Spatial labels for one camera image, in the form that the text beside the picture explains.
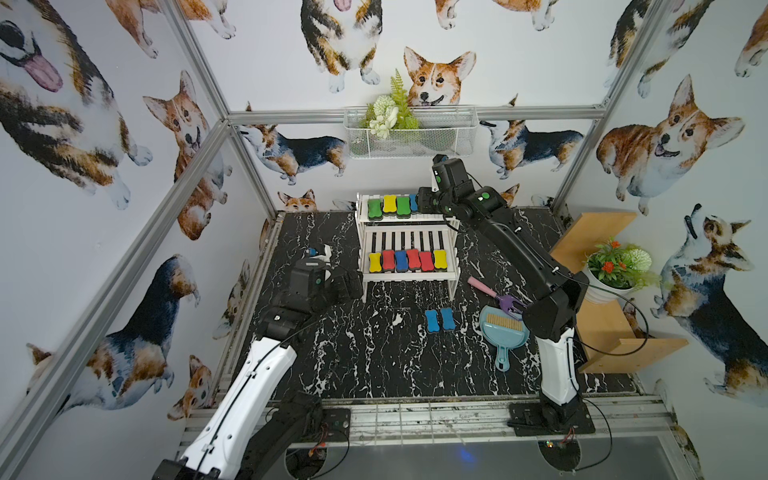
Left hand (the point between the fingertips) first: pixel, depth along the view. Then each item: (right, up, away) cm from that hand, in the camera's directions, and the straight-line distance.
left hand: (346, 269), depth 76 cm
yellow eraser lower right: (+26, +1, +14) cm, 29 cm away
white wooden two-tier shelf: (+13, +7, +19) cm, 24 cm away
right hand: (+23, +22, +6) cm, 32 cm away
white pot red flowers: (+69, 0, 0) cm, 69 cm away
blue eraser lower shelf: (+14, 0, +12) cm, 19 cm away
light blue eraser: (+18, +17, +6) cm, 25 cm away
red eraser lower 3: (+22, +1, +12) cm, 25 cm away
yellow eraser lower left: (+6, +1, +12) cm, 14 cm away
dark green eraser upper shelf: (+7, +16, +6) cm, 18 cm away
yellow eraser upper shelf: (+11, +18, +8) cm, 22 cm away
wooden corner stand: (+68, -19, +5) cm, 71 cm away
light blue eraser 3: (+28, -16, +14) cm, 35 cm away
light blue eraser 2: (+23, -17, +14) cm, 32 cm away
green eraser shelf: (+15, +17, +7) cm, 24 cm away
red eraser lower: (+10, +2, +13) cm, 17 cm away
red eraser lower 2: (+18, +1, +12) cm, 22 cm away
